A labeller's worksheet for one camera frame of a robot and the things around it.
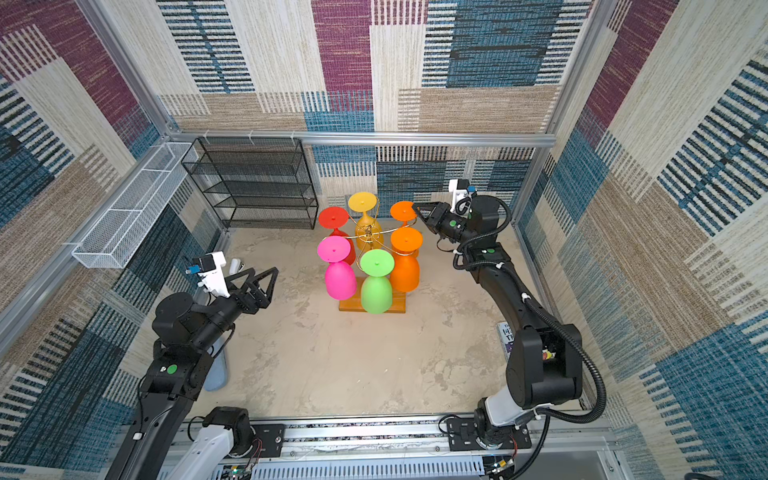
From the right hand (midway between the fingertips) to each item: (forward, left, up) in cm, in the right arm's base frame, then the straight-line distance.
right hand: (411, 210), depth 76 cm
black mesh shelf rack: (+34, +54, -16) cm, 66 cm away
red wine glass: (-2, +19, 0) cm, 19 cm away
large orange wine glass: (-12, +2, -9) cm, 15 cm away
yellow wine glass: (-6, +11, -2) cm, 13 cm away
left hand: (-16, +33, 0) cm, 37 cm away
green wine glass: (-17, +9, -7) cm, 21 cm away
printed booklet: (-20, -28, -33) cm, 47 cm away
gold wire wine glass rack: (-8, +17, -33) cm, 38 cm away
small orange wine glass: (+1, +2, -1) cm, 2 cm away
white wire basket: (-9, +70, +1) cm, 71 cm away
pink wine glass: (-14, +18, -9) cm, 25 cm away
